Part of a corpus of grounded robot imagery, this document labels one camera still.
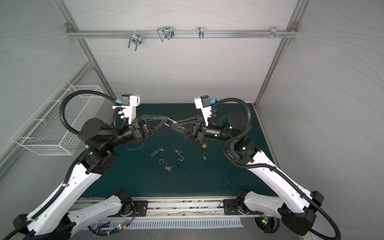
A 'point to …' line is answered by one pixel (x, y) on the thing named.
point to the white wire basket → (54, 127)
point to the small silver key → (204, 158)
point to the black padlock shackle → (179, 152)
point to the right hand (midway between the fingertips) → (176, 121)
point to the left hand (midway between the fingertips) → (167, 118)
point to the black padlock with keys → (166, 164)
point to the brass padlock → (204, 146)
